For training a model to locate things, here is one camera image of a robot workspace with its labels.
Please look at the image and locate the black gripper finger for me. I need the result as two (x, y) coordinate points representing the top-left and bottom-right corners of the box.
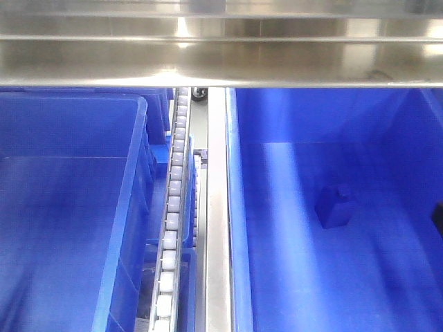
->
(430, 203), (443, 239)

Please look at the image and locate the blue block with knob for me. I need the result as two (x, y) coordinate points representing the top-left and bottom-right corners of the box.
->
(314, 186), (357, 230)

